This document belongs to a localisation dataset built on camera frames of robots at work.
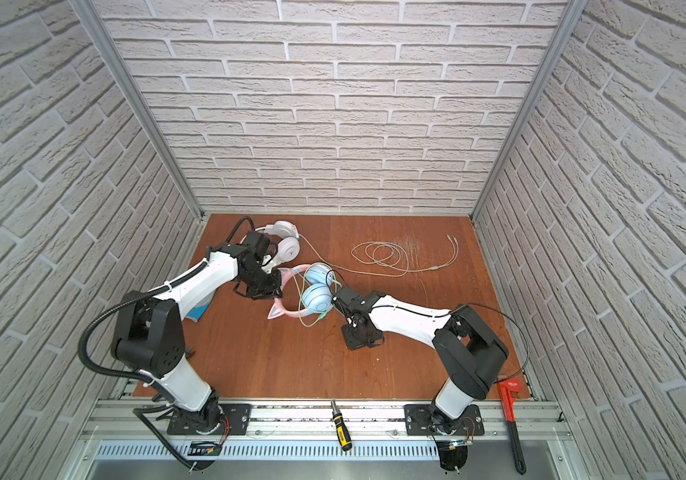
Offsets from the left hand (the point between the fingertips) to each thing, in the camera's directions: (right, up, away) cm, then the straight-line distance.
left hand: (283, 290), depth 88 cm
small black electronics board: (-16, -37, -16) cm, 43 cm away
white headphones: (-1, +12, +10) cm, 16 cm away
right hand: (+22, -15, -3) cm, 27 cm away
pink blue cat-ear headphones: (+12, 0, -9) cm, 15 cm away
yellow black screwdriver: (+18, -31, -17) cm, 40 cm away
